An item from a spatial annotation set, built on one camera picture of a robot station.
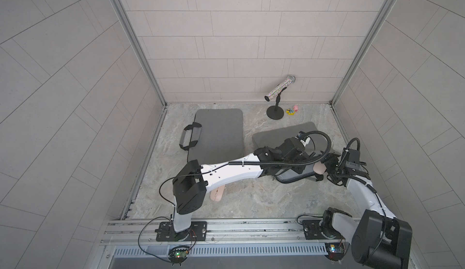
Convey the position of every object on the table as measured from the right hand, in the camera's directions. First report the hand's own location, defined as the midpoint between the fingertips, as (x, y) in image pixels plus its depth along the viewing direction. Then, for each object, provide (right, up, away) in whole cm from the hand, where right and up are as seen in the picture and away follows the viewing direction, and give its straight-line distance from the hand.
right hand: (323, 159), depth 88 cm
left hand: (-13, +3, -16) cm, 21 cm away
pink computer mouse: (-52, -13, -9) cm, 54 cm away
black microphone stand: (-19, +24, +23) cm, 38 cm away
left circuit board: (-63, -29, -23) cm, 73 cm away
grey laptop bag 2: (-22, +10, +15) cm, 28 cm away
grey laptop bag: (-54, +10, +8) cm, 55 cm away
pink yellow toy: (-9, +24, +24) cm, 35 cm away
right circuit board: (-5, -30, -20) cm, 37 cm away
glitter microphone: (-19, +37, +8) cm, 43 cm away
